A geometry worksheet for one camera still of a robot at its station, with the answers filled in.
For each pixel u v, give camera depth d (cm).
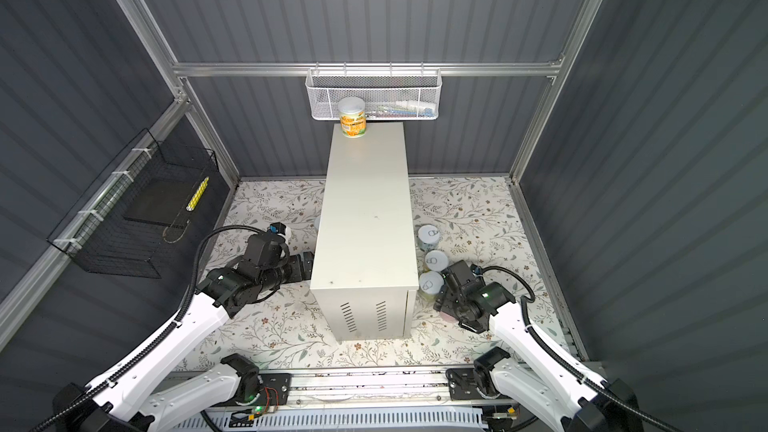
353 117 79
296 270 69
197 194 79
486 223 108
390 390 75
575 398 41
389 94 124
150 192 78
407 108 91
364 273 58
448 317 72
